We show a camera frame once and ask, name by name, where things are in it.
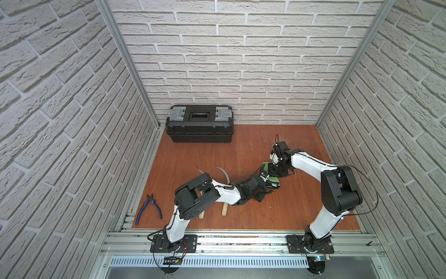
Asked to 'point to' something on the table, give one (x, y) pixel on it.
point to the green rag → (271, 179)
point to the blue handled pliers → (150, 198)
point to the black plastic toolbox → (200, 124)
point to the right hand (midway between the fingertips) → (272, 175)
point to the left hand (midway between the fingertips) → (266, 187)
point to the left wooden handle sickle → (202, 214)
